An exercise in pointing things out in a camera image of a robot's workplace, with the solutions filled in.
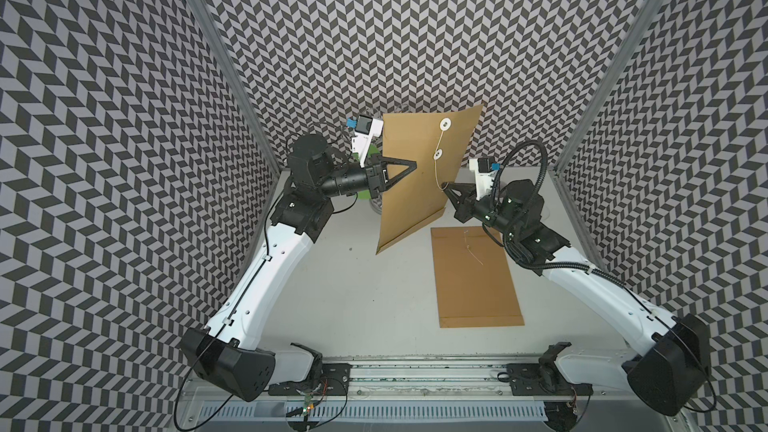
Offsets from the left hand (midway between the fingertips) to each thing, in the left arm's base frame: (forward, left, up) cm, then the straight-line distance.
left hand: (415, 171), depth 57 cm
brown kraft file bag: (-1, -20, -49) cm, 54 cm away
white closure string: (+12, -19, -45) cm, 50 cm away
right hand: (+6, -8, -13) cm, 17 cm away
